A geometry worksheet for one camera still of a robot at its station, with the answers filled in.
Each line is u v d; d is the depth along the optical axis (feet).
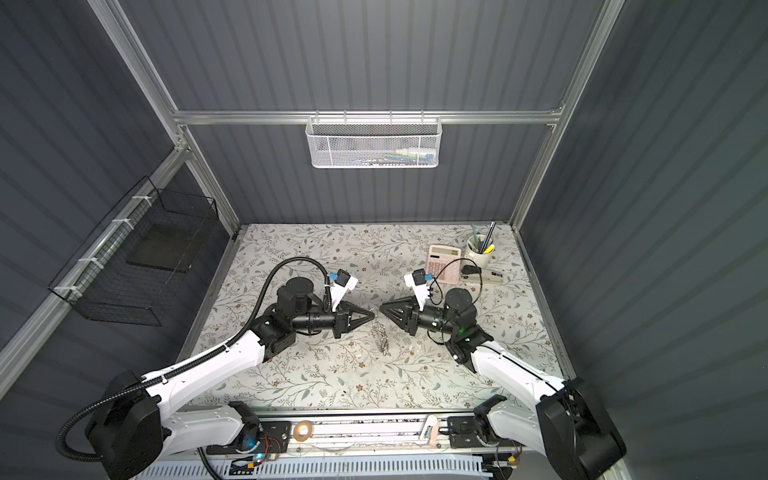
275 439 2.37
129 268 2.36
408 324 2.18
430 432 2.37
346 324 2.23
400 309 2.42
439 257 3.56
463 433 2.38
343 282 2.18
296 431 2.45
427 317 2.22
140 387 1.37
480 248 3.35
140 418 1.29
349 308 2.21
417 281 2.19
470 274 3.33
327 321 2.18
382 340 2.33
